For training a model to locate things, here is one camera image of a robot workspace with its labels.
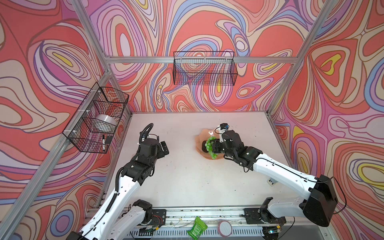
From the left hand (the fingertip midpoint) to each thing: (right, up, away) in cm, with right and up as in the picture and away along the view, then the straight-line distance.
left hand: (159, 144), depth 77 cm
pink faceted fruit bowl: (+23, +1, +22) cm, 32 cm away
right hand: (+28, 0, +3) cm, 28 cm away
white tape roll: (-26, +13, -3) cm, 29 cm away
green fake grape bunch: (+26, -1, -1) cm, 26 cm away
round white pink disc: (+32, -37, -11) cm, 50 cm away
